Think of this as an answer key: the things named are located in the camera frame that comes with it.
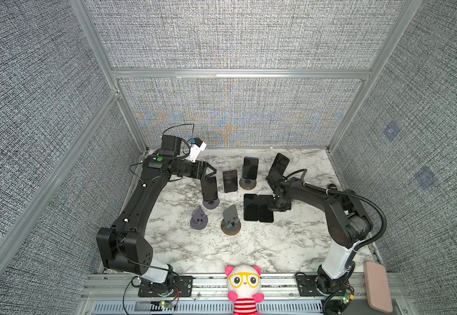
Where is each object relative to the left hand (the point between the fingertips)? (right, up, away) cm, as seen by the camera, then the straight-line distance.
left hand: (209, 170), depth 77 cm
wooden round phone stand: (+8, -23, +7) cm, 26 cm away
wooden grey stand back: (+18, -8, +26) cm, 33 cm away
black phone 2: (+20, +1, +38) cm, 43 cm away
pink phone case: (+61, -44, -7) cm, 76 cm away
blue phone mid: (-1, -8, +11) cm, 14 cm away
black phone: (+18, -18, +16) cm, 30 cm away
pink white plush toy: (+13, -39, -9) cm, 42 cm away
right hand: (+29, -19, +18) cm, 39 cm away
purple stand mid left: (-1, -17, +19) cm, 25 cm away
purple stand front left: (-5, -22, +9) cm, 24 cm away
